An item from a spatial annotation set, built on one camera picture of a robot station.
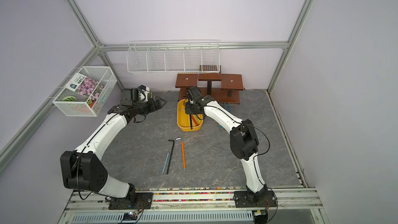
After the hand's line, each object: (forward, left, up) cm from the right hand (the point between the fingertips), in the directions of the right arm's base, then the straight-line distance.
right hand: (188, 108), depth 92 cm
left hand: (-4, +14, +8) cm, 16 cm away
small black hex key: (-23, +10, -15) cm, 29 cm away
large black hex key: (-11, -2, -3) cm, 11 cm away
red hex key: (-1, -4, -14) cm, 14 cm away
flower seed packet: (-2, +48, +20) cm, 52 cm away
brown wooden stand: (+17, -24, 0) cm, 29 cm away
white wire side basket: (-10, +52, +17) cm, 56 cm away
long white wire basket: (+30, +10, +15) cm, 35 cm away
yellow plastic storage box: (+1, +4, -13) cm, 14 cm away
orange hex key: (-22, +3, -14) cm, 26 cm away
